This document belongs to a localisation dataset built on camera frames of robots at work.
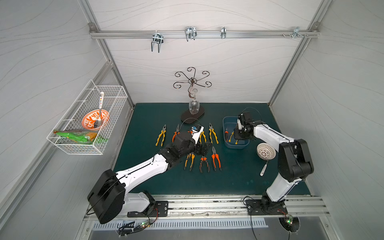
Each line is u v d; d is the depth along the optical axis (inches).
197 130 26.8
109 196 15.9
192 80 35.7
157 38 30.8
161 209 29.0
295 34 30.4
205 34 31.0
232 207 29.5
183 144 23.4
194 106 37.7
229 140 36.6
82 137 21.3
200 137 39.7
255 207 28.5
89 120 26.4
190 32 29.9
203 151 27.7
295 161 19.0
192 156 35.6
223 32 30.9
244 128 27.7
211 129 41.0
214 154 35.9
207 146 39.9
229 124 39.9
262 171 33.8
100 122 25.9
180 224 27.6
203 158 35.6
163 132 40.0
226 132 39.1
